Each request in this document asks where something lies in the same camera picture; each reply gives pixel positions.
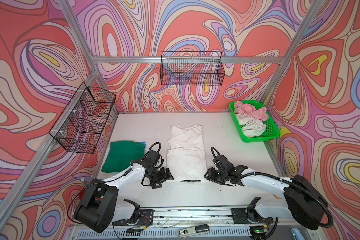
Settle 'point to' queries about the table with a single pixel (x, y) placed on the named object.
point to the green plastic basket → (244, 138)
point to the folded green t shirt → (121, 154)
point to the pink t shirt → (240, 108)
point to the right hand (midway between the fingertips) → (209, 180)
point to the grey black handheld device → (192, 231)
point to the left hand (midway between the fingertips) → (171, 180)
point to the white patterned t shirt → (251, 127)
